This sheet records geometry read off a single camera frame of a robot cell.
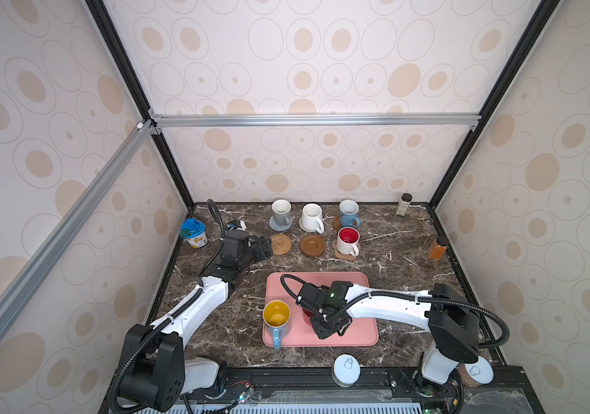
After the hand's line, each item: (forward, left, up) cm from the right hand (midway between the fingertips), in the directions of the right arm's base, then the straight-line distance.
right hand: (323, 330), depth 81 cm
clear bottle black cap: (+52, -38, +3) cm, 65 cm away
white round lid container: (-12, -5, +3) cm, 13 cm away
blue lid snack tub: (+35, +47, +9) cm, 59 cm away
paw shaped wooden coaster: (+29, -11, -2) cm, 31 cm away
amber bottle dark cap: (+29, -45, +4) cm, 54 cm away
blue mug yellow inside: (+4, +15, -2) cm, 16 cm away
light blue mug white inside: (+48, -13, +5) cm, 50 cm away
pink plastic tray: (0, -11, -2) cm, 11 cm away
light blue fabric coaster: (+44, +16, -2) cm, 47 cm away
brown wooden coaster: (+35, +2, -3) cm, 36 cm away
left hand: (+25, +17, +17) cm, 34 cm away
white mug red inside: (+35, -12, +1) cm, 37 cm away
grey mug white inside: (+48, +15, +6) cm, 51 cm away
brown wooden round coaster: (+46, -9, -2) cm, 47 cm away
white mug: (+43, +3, +4) cm, 43 cm away
